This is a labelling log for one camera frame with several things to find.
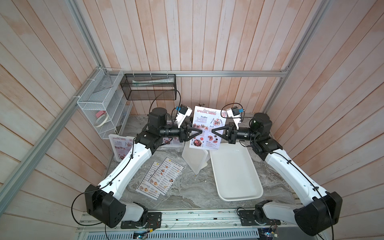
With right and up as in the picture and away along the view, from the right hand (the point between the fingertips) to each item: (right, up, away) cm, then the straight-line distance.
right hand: (212, 132), depth 65 cm
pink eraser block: (-60, +10, +17) cm, 63 cm away
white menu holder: (-18, -4, -3) cm, 18 cm away
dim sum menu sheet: (-24, -27, +23) cm, 43 cm away
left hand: (-6, 0, 0) cm, 6 cm away
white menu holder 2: (-55, -9, +21) cm, 60 cm away
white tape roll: (-56, +4, +13) cm, 58 cm away
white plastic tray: (+18, -26, +22) cm, 39 cm away
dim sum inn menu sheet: (-35, -32, +19) cm, 52 cm away
